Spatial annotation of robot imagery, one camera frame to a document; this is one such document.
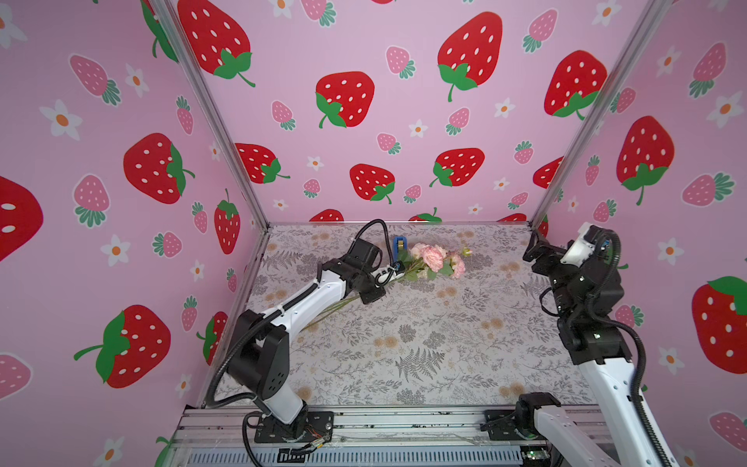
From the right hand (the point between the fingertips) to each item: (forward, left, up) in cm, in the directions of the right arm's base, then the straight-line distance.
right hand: (549, 236), depth 64 cm
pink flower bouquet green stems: (+4, +26, -15) cm, 31 cm away
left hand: (+2, +39, -26) cm, 47 cm away
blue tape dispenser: (+26, +35, -33) cm, 54 cm away
